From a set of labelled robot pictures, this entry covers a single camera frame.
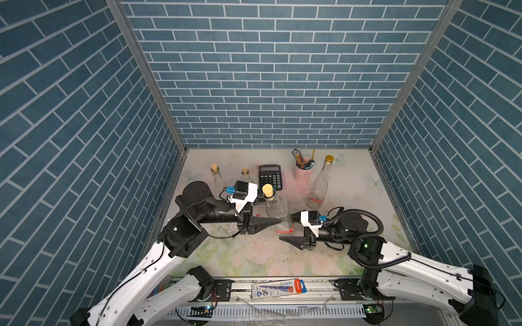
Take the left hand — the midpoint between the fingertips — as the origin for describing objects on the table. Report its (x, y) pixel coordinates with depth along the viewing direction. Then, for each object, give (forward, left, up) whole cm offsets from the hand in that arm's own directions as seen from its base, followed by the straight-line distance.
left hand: (282, 213), depth 49 cm
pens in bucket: (+43, -12, -28) cm, 53 cm away
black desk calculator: (+42, +2, -38) cm, 57 cm away
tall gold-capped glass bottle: (+26, -19, -31) cm, 44 cm away
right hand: (+2, -2, -12) cm, 13 cm away
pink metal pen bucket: (+38, -13, -33) cm, 52 cm away
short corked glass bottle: (+25, +12, -18) cm, 33 cm away
